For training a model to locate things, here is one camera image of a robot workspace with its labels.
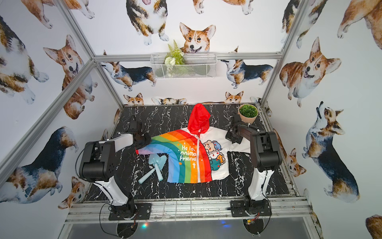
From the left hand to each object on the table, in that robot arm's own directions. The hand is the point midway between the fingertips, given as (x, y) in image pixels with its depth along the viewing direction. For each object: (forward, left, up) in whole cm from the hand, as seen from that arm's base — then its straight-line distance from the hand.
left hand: (151, 138), depth 100 cm
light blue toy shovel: (-15, -4, 0) cm, 16 cm away
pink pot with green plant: (+12, -66, +10) cm, 67 cm away
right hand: (-1, -53, 0) cm, 53 cm away
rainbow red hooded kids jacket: (-12, -31, 0) cm, 33 cm away
